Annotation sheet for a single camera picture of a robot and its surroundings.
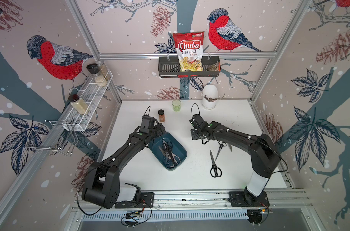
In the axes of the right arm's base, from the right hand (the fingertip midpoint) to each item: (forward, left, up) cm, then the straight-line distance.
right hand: (193, 132), depth 91 cm
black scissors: (-7, +17, -7) cm, 19 cm away
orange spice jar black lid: (+14, +23, -3) cm, 27 cm away
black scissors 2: (-21, -13, -9) cm, 26 cm away
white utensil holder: (+36, -15, -2) cm, 39 cm away
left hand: (+1, +20, +5) cm, 21 cm away
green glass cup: (+30, +13, -5) cm, 33 cm away
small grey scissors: (-4, -19, -8) cm, 21 cm away
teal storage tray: (-9, +9, -7) cm, 15 cm away
